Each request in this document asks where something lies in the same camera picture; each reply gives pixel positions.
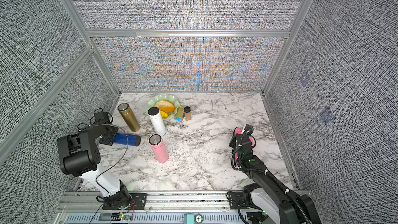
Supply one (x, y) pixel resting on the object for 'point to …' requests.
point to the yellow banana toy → (164, 114)
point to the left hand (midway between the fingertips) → (115, 131)
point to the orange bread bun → (165, 106)
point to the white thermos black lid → (157, 122)
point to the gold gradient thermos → (125, 110)
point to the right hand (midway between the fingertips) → (237, 130)
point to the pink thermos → (156, 142)
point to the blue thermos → (132, 140)
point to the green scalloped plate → (152, 101)
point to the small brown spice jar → (187, 109)
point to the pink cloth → (238, 130)
